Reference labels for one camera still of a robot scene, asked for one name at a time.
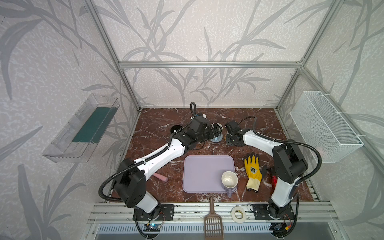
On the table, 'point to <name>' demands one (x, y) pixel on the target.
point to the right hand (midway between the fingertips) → (230, 136)
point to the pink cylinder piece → (163, 178)
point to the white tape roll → (236, 220)
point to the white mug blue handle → (219, 124)
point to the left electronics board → (152, 227)
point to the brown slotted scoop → (213, 223)
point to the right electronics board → (280, 227)
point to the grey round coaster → (219, 138)
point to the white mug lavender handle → (229, 180)
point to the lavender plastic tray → (203, 173)
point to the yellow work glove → (251, 161)
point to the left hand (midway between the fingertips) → (219, 127)
